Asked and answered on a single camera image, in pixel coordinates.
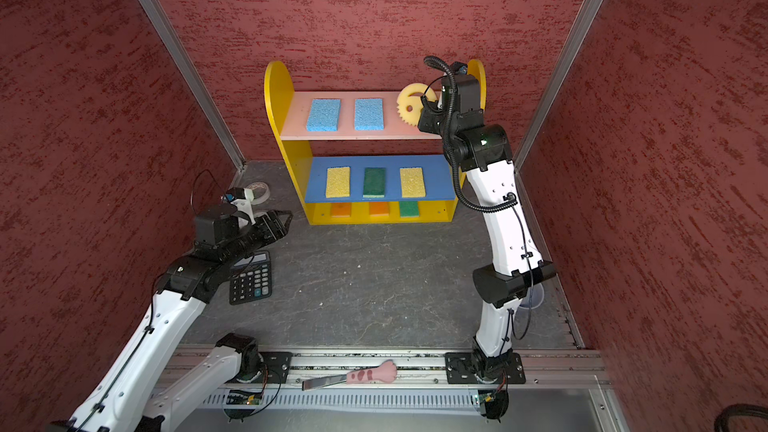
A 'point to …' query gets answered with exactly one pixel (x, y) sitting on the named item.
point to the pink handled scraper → (384, 373)
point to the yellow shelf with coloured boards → (354, 159)
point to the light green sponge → (409, 209)
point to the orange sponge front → (379, 208)
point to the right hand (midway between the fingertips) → (428, 114)
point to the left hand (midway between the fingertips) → (284, 224)
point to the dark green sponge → (374, 184)
